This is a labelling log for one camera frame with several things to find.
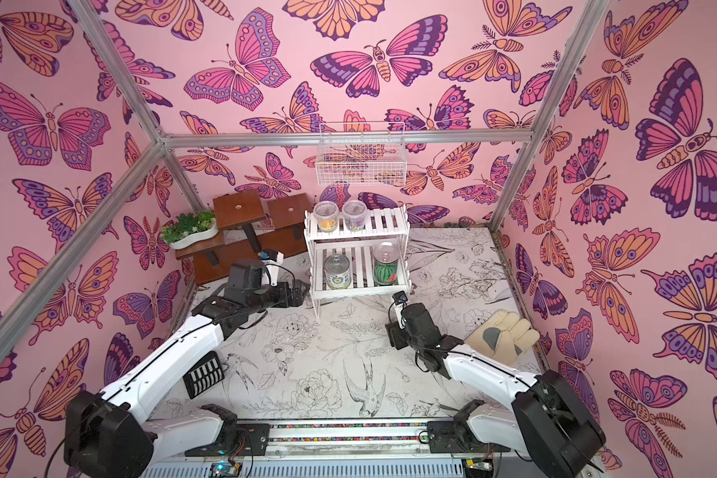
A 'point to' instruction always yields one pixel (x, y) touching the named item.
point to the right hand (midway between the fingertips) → (392, 321)
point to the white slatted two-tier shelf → (358, 254)
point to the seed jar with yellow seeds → (326, 213)
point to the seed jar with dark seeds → (355, 214)
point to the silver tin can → (338, 271)
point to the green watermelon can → (385, 263)
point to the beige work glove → (502, 336)
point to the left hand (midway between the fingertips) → (299, 283)
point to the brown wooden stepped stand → (244, 231)
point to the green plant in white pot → (188, 228)
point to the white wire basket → (357, 154)
